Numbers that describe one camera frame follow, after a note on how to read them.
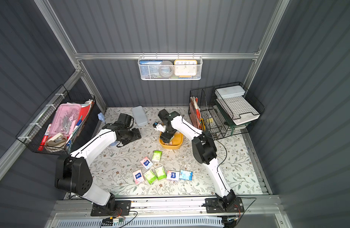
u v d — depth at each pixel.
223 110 0.99
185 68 0.88
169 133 0.83
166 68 0.89
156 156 0.91
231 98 0.99
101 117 0.84
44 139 0.65
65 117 0.73
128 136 0.74
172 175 0.82
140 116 1.15
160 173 0.83
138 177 0.81
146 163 0.87
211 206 0.73
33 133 0.62
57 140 0.64
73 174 0.43
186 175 0.83
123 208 0.74
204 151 0.59
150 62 0.86
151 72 0.88
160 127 0.87
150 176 0.82
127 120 0.72
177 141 0.99
